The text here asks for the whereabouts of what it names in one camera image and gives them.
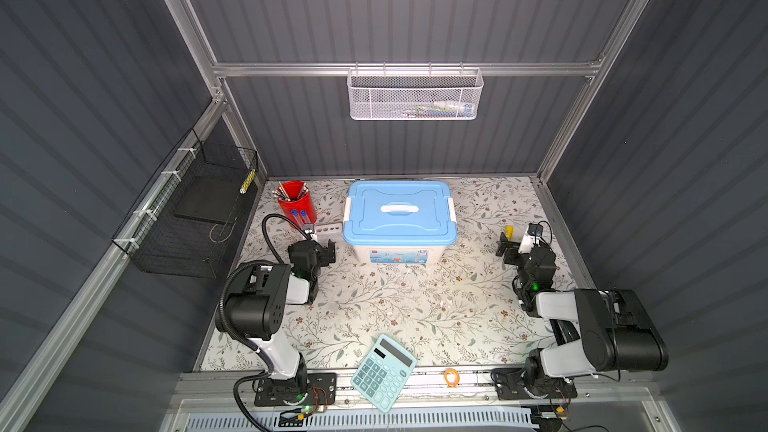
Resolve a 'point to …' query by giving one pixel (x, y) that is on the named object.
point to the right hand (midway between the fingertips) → (523, 237)
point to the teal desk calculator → (383, 373)
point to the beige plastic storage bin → (369, 253)
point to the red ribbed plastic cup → (300, 207)
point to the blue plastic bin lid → (400, 212)
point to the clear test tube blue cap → (295, 214)
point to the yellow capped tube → (509, 231)
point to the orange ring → (452, 377)
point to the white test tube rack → (323, 232)
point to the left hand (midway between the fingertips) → (312, 242)
